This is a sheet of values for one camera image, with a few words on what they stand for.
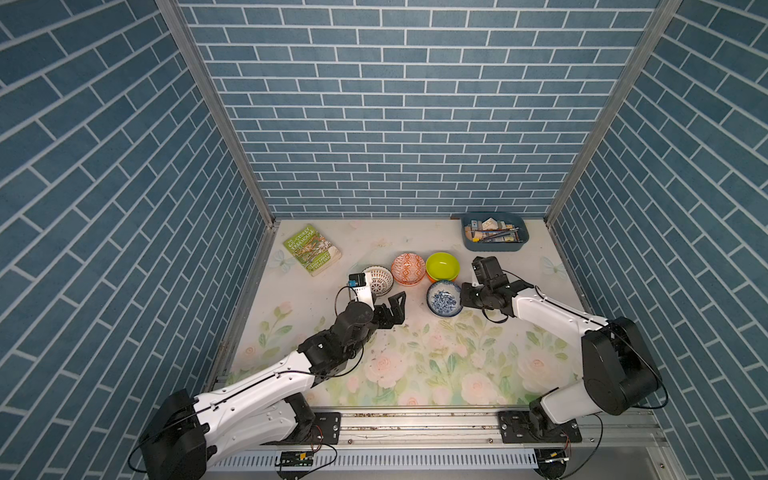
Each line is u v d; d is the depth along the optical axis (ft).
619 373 1.43
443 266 3.33
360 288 2.16
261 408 1.55
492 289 2.25
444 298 3.08
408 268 3.34
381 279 3.25
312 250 3.55
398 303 2.24
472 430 2.47
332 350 1.93
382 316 2.19
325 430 2.45
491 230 3.79
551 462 2.31
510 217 3.81
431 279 3.18
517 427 2.40
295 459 2.37
